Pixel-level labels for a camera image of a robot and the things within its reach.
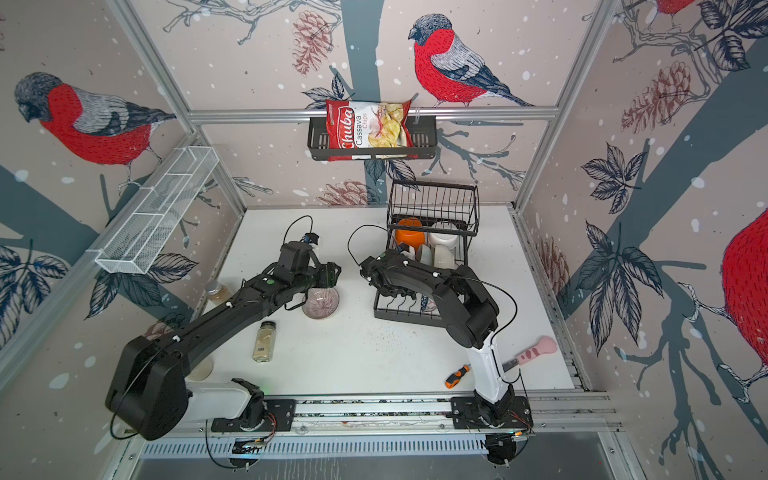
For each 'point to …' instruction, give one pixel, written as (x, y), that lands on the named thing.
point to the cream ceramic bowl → (443, 257)
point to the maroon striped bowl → (321, 302)
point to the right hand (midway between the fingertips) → (425, 286)
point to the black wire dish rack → (433, 221)
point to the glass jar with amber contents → (217, 293)
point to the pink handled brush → (547, 345)
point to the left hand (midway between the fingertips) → (331, 268)
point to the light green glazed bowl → (425, 254)
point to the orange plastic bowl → (414, 239)
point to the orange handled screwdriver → (454, 379)
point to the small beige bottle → (265, 342)
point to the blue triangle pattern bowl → (427, 304)
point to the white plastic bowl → (443, 242)
